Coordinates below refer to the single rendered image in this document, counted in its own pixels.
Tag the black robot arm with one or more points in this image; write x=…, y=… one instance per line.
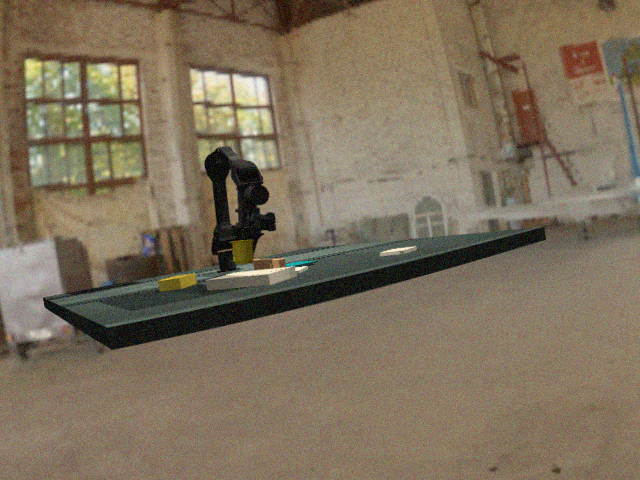
x=250, y=192

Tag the yellow block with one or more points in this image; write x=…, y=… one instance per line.
x=177, y=282

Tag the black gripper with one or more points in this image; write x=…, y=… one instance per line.
x=239, y=232

